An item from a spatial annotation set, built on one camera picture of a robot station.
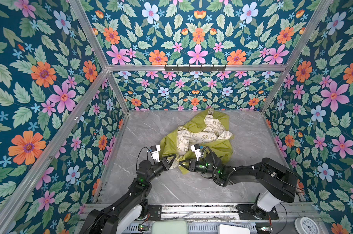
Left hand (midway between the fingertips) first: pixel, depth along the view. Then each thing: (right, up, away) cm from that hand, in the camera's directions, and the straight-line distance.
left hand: (176, 153), depth 76 cm
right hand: (+1, -5, -1) cm, 5 cm away
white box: (+24, -32, -11) cm, 42 cm away
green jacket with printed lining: (+23, +11, +31) cm, 40 cm away
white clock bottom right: (+61, -32, -9) cm, 70 cm away
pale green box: (-3, -34, -7) cm, 35 cm away
